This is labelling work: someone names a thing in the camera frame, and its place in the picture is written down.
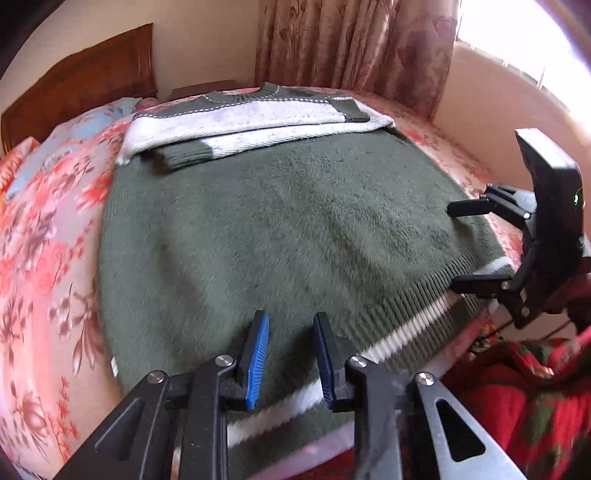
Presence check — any green knit sweater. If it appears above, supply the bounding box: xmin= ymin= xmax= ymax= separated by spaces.
xmin=97 ymin=82 xmax=515 ymax=450

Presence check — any blue floral quilt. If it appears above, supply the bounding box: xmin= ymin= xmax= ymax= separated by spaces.
xmin=4 ymin=97 xmax=141 ymax=201

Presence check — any wooden nightstand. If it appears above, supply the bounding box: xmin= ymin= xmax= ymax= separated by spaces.
xmin=170 ymin=79 xmax=241 ymax=100

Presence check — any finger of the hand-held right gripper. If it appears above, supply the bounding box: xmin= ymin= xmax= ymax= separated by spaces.
xmin=450 ymin=240 xmax=541 ymax=329
xmin=447 ymin=184 xmax=539 ymax=227

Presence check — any orange floral pillow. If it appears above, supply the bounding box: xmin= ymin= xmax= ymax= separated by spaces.
xmin=0 ymin=136 xmax=40 ymax=195

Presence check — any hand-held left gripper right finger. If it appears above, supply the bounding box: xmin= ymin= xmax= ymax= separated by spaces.
xmin=314 ymin=312 xmax=527 ymax=480

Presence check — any pink floral curtain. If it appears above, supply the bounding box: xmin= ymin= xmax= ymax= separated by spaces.
xmin=255 ymin=0 xmax=459 ymax=121

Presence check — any large wooden headboard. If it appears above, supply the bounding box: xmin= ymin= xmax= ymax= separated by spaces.
xmin=0 ymin=23 xmax=158 ymax=155

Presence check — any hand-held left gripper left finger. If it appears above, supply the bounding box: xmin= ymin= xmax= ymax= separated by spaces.
xmin=53 ymin=310 xmax=271 ymax=480

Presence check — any red floral blanket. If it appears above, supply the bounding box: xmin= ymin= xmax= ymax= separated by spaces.
xmin=323 ymin=318 xmax=591 ymax=480

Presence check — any window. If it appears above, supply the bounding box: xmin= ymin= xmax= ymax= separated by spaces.
xmin=455 ymin=0 xmax=591 ymax=107

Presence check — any pink floral bed sheet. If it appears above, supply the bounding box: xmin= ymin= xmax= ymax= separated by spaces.
xmin=0 ymin=85 xmax=513 ymax=476

